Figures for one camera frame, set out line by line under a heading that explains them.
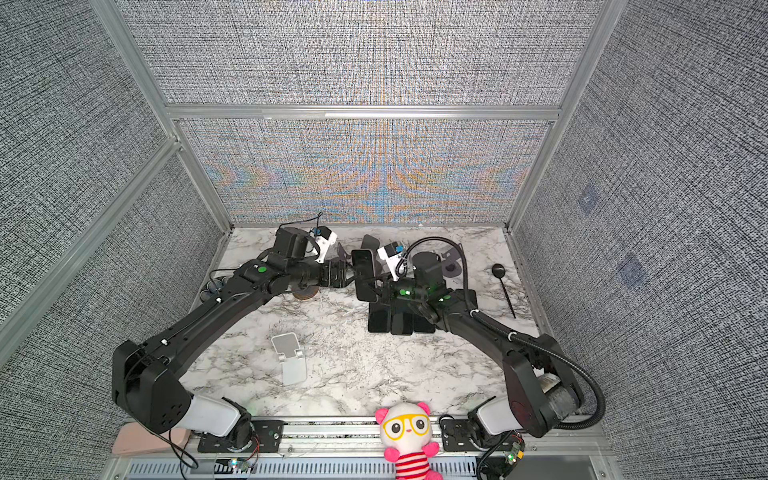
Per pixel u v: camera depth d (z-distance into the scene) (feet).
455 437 2.39
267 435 2.42
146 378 1.31
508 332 1.56
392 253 2.34
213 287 3.15
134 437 2.36
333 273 2.22
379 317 3.09
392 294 2.39
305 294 3.29
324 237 2.31
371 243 3.26
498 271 3.42
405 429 2.22
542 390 1.40
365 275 2.49
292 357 2.73
